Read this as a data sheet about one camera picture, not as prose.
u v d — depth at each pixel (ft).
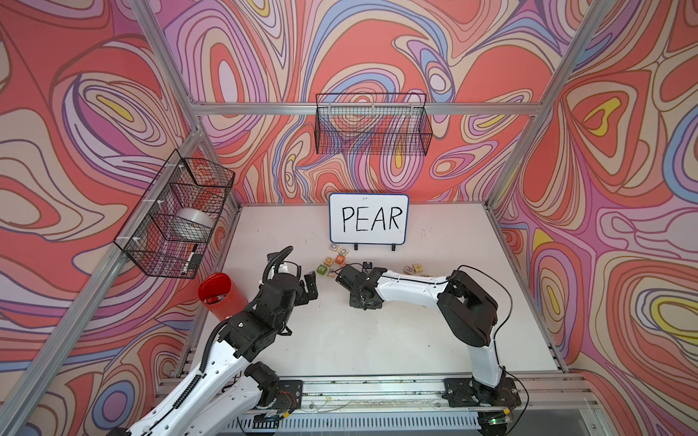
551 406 2.39
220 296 2.70
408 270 3.22
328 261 3.32
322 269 3.23
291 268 2.07
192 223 2.30
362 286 2.23
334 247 3.42
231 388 1.95
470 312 1.68
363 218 3.31
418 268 3.22
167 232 2.42
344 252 3.40
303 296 2.15
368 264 2.77
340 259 3.32
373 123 3.14
